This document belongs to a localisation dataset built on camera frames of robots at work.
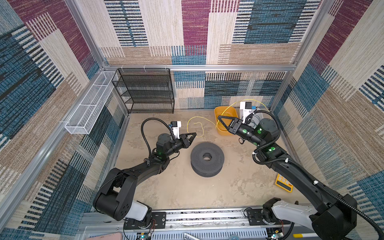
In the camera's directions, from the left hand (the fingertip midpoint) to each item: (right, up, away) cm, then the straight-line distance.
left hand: (196, 132), depth 79 cm
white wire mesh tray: (-68, +9, +13) cm, 70 cm away
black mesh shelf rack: (-36, +29, +31) cm, 56 cm away
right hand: (+9, +6, -15) cm, 18 cm away
